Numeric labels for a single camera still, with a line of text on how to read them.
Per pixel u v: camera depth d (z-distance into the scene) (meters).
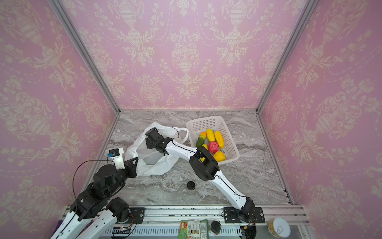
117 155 0.61
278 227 0.66
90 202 0.49
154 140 0.76
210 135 1.00
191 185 0.75
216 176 0.61
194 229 0.69
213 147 0.94
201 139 0.99
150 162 0.91
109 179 0.51
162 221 0.74
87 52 0.88
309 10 0.69
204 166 0.62
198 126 1.06
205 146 0.97
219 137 0.99
